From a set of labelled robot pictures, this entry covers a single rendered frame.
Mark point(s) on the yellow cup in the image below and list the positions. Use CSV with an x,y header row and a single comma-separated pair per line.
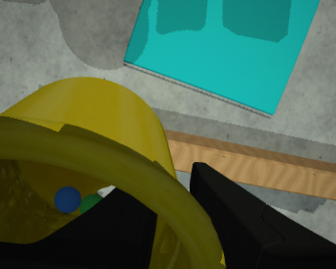
x,y
89,133

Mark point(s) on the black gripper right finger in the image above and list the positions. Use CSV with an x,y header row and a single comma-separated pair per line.
x,y
252,234

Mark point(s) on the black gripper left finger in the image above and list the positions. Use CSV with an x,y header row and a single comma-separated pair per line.
x,y
116,233

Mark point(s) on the orange wooden plank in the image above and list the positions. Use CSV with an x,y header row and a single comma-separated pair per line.
x,y
253,166

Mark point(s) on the dark blue ball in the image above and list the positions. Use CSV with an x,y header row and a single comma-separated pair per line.
x,y
67,199

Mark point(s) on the green marble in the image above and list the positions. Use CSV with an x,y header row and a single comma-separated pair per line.
x,y
88,201

